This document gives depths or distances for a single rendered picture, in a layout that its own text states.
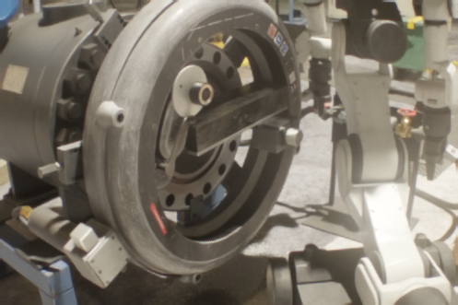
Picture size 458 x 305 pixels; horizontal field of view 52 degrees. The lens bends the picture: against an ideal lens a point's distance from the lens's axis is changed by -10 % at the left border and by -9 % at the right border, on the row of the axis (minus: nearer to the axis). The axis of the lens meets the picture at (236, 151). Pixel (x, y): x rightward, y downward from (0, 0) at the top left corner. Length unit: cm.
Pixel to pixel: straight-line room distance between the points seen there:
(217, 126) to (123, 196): 28
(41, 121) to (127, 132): 42
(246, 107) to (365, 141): 35
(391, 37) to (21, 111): 101
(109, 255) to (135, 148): 24
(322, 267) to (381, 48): 63
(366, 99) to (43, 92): 87
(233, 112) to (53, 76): 48
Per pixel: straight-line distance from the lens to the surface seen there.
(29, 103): 142
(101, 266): 110
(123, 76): 103
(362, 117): 143
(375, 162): 140
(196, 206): 143
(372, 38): 130
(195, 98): 107
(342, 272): 149
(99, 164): 104
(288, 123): 134
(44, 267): 147
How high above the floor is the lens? 104
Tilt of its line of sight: 22 degrees down
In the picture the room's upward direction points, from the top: 1 degrees counter-clockwise
